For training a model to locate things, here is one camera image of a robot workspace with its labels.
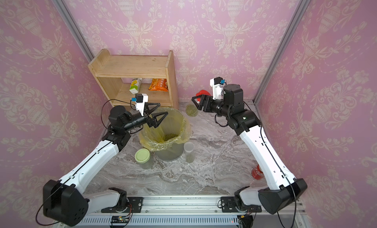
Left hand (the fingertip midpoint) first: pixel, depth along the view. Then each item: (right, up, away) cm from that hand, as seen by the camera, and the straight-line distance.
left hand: (163, 110), depth 69 cm
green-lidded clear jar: (-12, -25, +7) cm, 29 cm away
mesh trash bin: (+2, -23, +11) cm, 26 cm away
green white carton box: (-23, +17, +26) cm, 39 cm away
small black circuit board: (-23, -54, +3) cm, 59 cm away
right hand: (+16, +5, -4) cm, 17 cm away
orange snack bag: (-8, +18, +26) cm, 32 cm away
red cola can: (+48, -33, +8) cm, 59 cm away
